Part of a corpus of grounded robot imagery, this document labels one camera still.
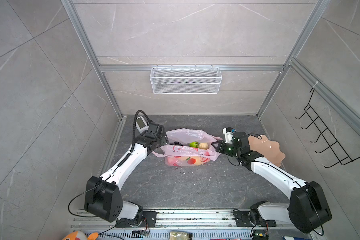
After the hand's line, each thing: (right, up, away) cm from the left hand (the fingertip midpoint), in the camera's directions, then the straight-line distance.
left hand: (161, 136), depth 85 cm
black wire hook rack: (+77, -7, -26) cm, 81 cm away
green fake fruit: (+20, -6, +10) cm, 23 cm away
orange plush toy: (-33, -43, -20) cm, 58 cm away
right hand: (+29, -4, -1) cm, 29 cm away
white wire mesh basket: (+14, +37, +16) cm, 43 cm away
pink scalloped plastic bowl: (+70, -10, +12) cm, 72 cm away
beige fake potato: (+26, -7, +10) cm, 28 cm away
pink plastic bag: (+14, -11, -4) cm, 18 cm away
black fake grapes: (+9, -5, +13) cm, 17 cm away
